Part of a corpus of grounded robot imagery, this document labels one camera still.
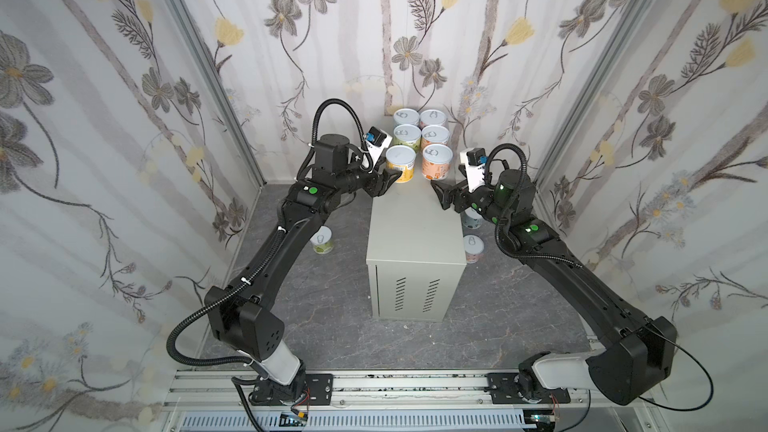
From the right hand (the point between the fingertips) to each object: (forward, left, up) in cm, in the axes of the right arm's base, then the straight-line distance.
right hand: (450, 166), depth 69 cm
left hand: (+3, +15, -1) cm, 15 cm away
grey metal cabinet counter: (-23, +8, -5) cm, 25 cm away
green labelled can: (-1, +35, -36) cm, 51 cm away
